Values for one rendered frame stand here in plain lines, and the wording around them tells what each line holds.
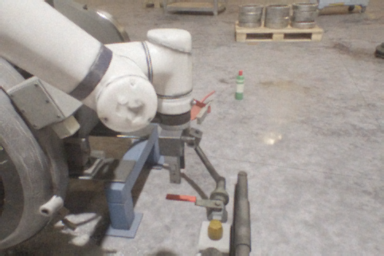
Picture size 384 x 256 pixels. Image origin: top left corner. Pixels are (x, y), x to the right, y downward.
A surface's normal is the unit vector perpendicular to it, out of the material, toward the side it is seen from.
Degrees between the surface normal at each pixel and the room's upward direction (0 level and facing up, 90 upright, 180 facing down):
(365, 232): 0
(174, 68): 90
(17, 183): 90
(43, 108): 90
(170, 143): 90
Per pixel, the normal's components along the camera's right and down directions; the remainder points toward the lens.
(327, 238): -0.02, -0.87
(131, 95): 0.47, 0.37
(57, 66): 0.27, 0.54
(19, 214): -0.15, 0.50
